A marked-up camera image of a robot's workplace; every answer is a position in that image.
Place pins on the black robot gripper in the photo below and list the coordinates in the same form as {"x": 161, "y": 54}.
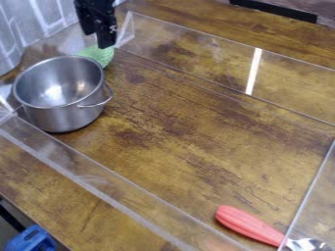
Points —
{"x": 92, "y": 10}

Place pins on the clear acrylic barrier wall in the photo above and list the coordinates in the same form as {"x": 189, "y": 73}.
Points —
{"x": 214, "y": 123}

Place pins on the white patterned curtain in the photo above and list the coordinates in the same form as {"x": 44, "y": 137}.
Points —
{"x": 26, "y": 22}

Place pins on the silver steel pot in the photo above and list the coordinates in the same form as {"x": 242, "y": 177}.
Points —
{"x": 62, "y": 93}

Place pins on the green knitted object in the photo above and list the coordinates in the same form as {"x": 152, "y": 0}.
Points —
{"x": 101, "y": 55}

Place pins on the red handled metal spoon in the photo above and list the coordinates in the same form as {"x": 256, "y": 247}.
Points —
{"x": 255, "y": 229}

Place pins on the blue plastic object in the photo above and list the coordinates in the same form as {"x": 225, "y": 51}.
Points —
{"x": 33, "y": 239}

